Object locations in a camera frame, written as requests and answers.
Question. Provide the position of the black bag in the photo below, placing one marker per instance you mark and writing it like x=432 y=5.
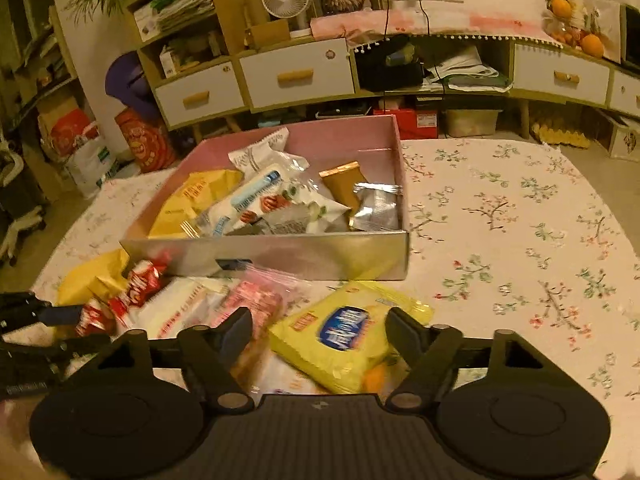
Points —
x=385 y=72

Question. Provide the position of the red printed bag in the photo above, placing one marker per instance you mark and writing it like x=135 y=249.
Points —
x=142 y=140

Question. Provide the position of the small decorated box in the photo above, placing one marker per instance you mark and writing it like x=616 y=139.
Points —
x=627 y=140

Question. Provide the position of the red snack packet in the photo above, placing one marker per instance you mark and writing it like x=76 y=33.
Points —
x=145 y=280
x=95 y=320
x=122 y=307

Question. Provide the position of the clear plastic storage box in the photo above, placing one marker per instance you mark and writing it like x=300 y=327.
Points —
x=470 y=122

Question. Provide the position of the white snack packet grey text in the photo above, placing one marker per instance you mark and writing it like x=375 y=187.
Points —
x=320 y=210

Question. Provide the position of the white packet plant print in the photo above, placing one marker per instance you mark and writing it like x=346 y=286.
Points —
x=255 y=155

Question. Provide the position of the red carton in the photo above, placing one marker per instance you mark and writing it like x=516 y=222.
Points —
x=420 y=120

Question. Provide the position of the pink table runner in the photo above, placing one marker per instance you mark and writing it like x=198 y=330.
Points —
x=450 y=20

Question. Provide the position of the stack of folded bags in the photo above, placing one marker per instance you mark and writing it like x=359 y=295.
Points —
x=185 y=7

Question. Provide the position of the white cabinet drawer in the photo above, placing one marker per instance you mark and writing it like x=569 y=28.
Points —
x=265 y=65
x=627 y=100
x=170 y=90
x=535 y=65

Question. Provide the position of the silver foil packet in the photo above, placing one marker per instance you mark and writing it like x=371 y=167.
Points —
x=377 y=207

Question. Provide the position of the cream snack packet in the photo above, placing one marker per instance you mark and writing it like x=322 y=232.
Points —
x=175 y=310

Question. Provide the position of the office chair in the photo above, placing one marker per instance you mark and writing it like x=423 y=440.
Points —
x=20 y=225

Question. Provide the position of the yellow egg carton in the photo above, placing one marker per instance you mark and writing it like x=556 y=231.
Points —
x=560 y=136

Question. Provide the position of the large yellow snack packet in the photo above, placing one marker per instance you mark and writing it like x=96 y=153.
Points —
x=190 y=205
x=90 y=275

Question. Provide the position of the wooden shelf cabinet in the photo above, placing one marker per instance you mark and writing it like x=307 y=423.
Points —
x=235 y=67

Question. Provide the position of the white printed sack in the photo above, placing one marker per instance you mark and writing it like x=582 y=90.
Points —
x=87 y=160

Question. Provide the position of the small bright yellow packet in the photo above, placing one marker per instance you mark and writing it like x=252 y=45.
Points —
x=330 y=340

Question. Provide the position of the pink candy bag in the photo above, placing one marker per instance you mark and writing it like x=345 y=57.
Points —
x=255 y=295

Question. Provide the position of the gold foil packet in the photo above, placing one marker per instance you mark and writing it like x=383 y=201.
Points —
x=342 y=185

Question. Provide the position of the orange fruit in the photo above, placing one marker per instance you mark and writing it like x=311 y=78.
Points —
x=592 y=45
x=561 y=6

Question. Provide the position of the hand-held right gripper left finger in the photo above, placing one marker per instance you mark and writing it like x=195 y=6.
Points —
x=237 y=332

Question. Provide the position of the stack of papers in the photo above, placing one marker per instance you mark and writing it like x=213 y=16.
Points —
x=465 y=72

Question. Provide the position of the pink cardboard box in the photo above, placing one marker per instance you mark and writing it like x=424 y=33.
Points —
x=300 y=255

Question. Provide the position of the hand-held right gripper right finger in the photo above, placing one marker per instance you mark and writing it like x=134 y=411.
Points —
x=405 y=335

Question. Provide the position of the small brown snack packet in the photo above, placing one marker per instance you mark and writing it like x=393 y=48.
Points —
x=252 y=360

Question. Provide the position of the low wooden cabinet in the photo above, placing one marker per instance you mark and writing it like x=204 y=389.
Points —
x=511 y=90

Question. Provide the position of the small white carton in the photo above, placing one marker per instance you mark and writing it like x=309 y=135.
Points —
x=169 y=62

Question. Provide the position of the clear packet blue print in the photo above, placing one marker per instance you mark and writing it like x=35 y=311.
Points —
x=255 y=190

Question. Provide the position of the small cardboard box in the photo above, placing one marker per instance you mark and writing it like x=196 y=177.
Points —
x=270 y=35

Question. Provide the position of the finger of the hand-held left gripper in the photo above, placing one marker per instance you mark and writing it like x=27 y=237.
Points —
x=60 y=315
x=65 y=346

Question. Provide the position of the purple fabric bundle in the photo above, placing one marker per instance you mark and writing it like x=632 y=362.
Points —
x=125 y=80

